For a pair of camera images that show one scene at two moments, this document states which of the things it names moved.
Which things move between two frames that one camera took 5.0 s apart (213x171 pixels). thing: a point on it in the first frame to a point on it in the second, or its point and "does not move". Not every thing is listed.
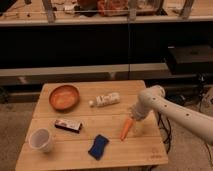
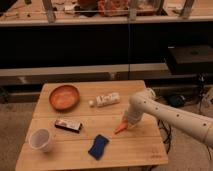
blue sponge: x=96 y=149 does not move
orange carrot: x=126 y=128 to x=123 y=126
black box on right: x=190 y=59 does not move
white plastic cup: x=40 y=139 does not move
